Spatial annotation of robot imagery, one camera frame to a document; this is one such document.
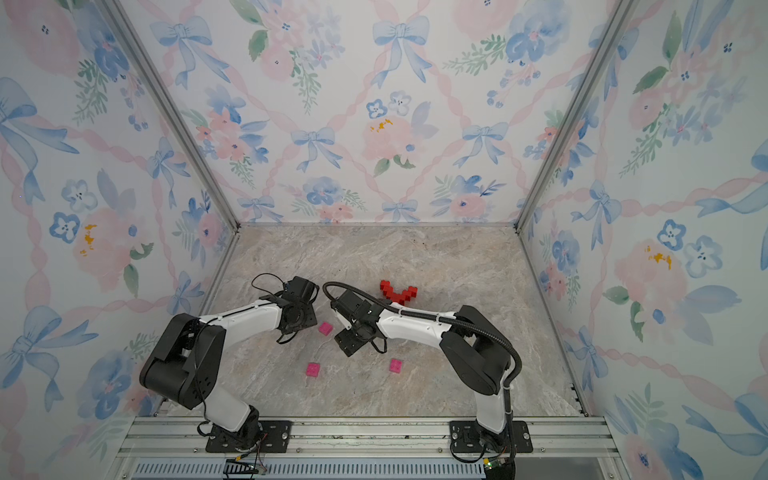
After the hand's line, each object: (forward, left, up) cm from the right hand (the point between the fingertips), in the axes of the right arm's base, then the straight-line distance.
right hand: (352, 336), depth 88 cm
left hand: (+7, +15, -3) cm, 17 cm away
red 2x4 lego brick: (+15, -16, -1) cm, 22 cm away
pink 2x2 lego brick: (+3, +9, -2) cm, 10 cm away
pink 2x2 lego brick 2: (-9, +10, -2) cm, 14 cm away
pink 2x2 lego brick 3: (-7, -13, -2) cm, 15 cm away
